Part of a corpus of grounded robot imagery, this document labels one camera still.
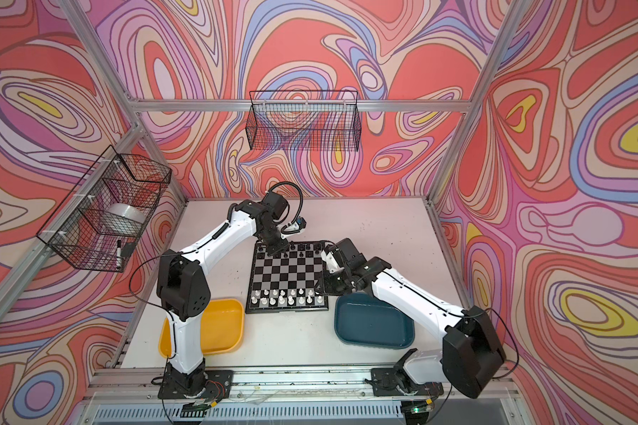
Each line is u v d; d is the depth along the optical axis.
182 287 0.51
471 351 0.41
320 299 0.87
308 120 0.96
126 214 0.73
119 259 0.72
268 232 0.74
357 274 0.59
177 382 0.67
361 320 0.84
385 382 0.74
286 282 0.93
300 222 0.82
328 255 0.75
